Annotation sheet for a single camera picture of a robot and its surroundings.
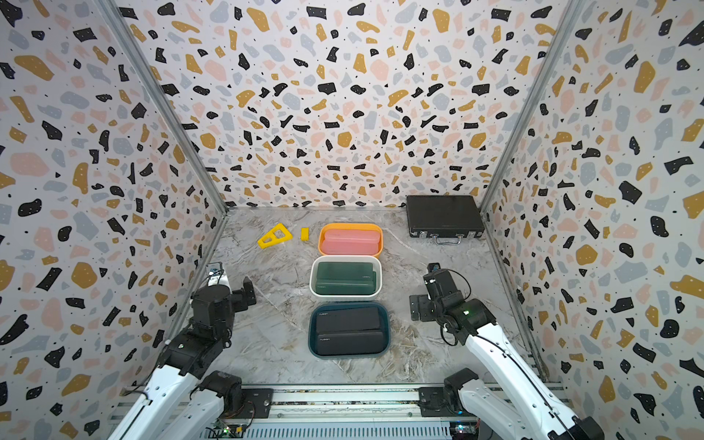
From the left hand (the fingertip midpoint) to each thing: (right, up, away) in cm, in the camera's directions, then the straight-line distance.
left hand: (232, 282), depth 76 cm
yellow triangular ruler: (+5, +13, +37) cm, 39 cm away
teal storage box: (+43, -12, +10) cm, 46 cm away
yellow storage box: (+31, +16, +38) cm, 51 cm away
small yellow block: (+11, +13, +37) cm, 41 cm away
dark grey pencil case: (+31, -14, +13) cm, 37 cm away
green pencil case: (+30, -2, +19) cm, 35 cm away
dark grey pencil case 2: (+33, -17, +5) cm, 37 cm away
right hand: (+56, -6, +3) cm, 56 cm away
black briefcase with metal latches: (+71, +20, +42) cm, 85 cm away
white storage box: (+41, +2, +21) cm, 46 cm away
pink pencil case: (+31, +11, +30) cm, 45 cm away
